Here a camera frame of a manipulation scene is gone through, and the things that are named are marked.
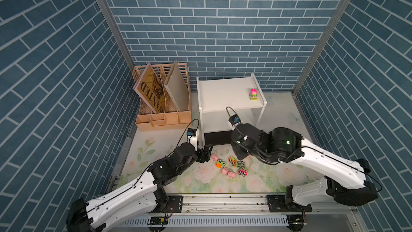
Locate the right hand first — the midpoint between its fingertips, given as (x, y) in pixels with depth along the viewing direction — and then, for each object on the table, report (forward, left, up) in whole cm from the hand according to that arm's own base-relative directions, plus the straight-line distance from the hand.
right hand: (235, 142), depth 63 cm
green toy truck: (+2, -5, -27) cm, 27 cm away
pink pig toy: (+4, +8, -27) cm, 29 cm away
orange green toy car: (+1, +5, -27) cm, 27 cm away
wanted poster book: (+35, +50, -5) cm, 61 cm away
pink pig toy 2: (-4, -1, -27) cm, 27 cm away
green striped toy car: (+3, -1, -26) cm, 26 cm away
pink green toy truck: (-3, -7, -26) cm, 27 cm away
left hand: (+3, +10, -11) cm, 15 cm away
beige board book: (+42, +36, -11) cm, 57 cm away
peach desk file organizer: (+26, +37, -24) cm, 51 cm away
